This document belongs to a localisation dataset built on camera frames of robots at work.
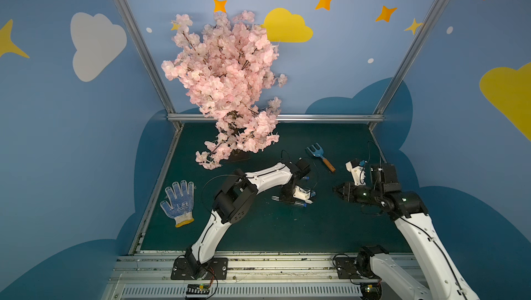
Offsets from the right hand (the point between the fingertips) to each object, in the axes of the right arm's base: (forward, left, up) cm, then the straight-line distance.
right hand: (339, 187), depth 75 cm
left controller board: (-33, +50, -21) cm, 63 cm away
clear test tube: (-1, +22, -11) cm, 25 cm away
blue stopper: (0, +10, -17) cm, 20 cm away
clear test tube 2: (+4, +12, -2) cm, 13 cm away
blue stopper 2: (+3, -5, +12) cm, 14 cm away
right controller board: (-29, -13, -22) cm, 39 cm away
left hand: (+5, +17, -18) cm, 25 cm away
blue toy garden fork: (+30, +1, -18) cm, 35 cm away
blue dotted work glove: (-4, +64, -17) cm, 67 cm away
